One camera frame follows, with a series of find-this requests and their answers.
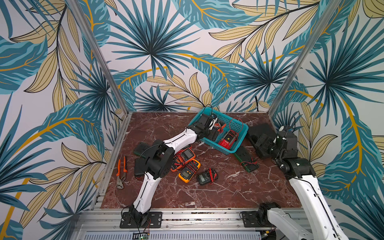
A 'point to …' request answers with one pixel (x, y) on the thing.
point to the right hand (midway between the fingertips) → (268, 140)
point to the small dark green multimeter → (208, 176)
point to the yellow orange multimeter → (189, 171)
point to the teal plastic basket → (232, 124)
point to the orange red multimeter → (182, 158)
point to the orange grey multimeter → (221, 123)
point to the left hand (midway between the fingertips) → (211, 131)
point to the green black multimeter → (247, 160)
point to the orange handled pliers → (120, 181)
